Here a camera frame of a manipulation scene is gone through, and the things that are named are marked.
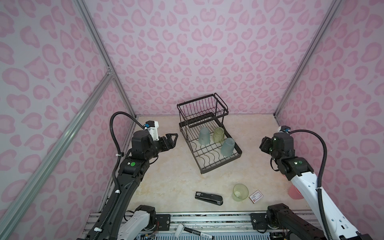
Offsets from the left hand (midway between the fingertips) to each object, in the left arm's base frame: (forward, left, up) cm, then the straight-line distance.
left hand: (173, 135), depth 72 cm
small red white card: (-20, -43, -28) cm, 55 cm away
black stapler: (-22, -19, -24) cm, 37 cm away
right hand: (+1, -47, -6) cm, 48 cm away
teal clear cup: (+14, -16, -20) cm, 29 cm away
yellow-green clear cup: (+14, -25, -19) cm, 35 cm away
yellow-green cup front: (-18, -35, -28) cm, 48 cm away
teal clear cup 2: (+8, -31, -24) cm, 40 cm away
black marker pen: (-35, -4, -25) cm, 43 cm away
